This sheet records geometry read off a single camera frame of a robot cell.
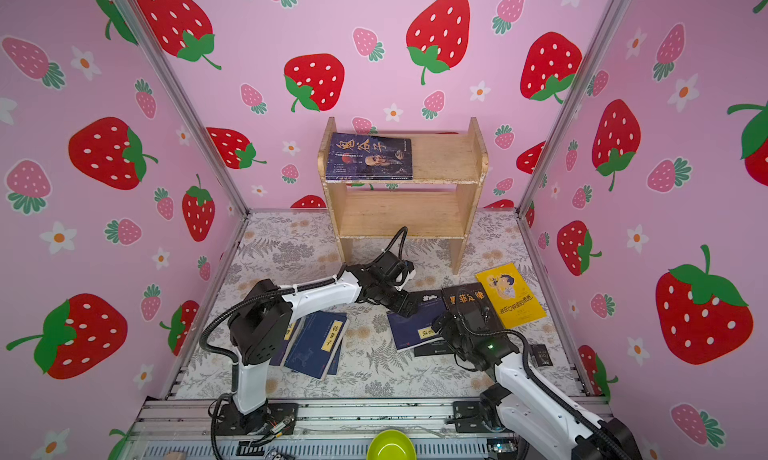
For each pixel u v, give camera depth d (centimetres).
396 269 73
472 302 95
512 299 95
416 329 87
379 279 70
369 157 73
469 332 64
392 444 70
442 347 86
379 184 118
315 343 83
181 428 73
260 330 50
